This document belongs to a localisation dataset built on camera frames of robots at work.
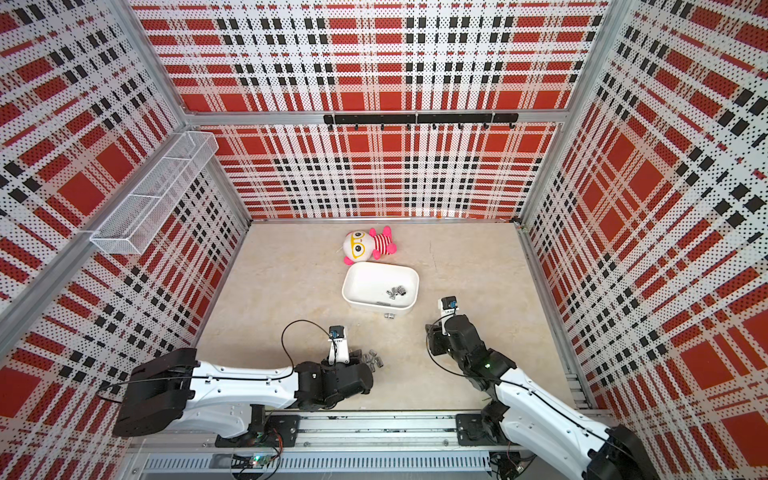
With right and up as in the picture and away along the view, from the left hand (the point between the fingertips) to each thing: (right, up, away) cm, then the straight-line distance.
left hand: (361, 353), depth 83 cm
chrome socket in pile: (+5, -3, +2) cm, 6 cm away
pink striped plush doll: (-3, +30, +22) cm, 37 cm away
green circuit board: (-22, -21, -13) cm, 33 cm away
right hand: (+21, +8, +1) cm, 23 cm away
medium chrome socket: (+8, +14, +16) cm, 23 cm away
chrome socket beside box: (+7, +8, +11) cm, 15 cm away
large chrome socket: (+11, +15, +16) cm, 25 cm away
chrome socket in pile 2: (+2, -3, +3) cm, 5 cm away
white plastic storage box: (+4, +16, +19) cm, 25 cm away
